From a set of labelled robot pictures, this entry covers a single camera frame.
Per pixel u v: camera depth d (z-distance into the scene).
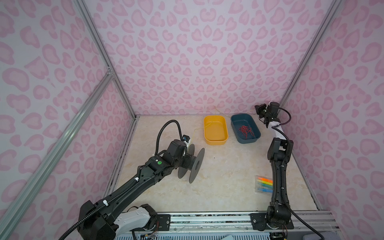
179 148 0.58
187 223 0.75
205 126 1.17
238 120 1.11
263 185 0.86
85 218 0.37
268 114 0.97
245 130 1.07
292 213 0.61
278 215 0.65
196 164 0.70
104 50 0.84
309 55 0.85
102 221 0.38
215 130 1.16
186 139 0.68
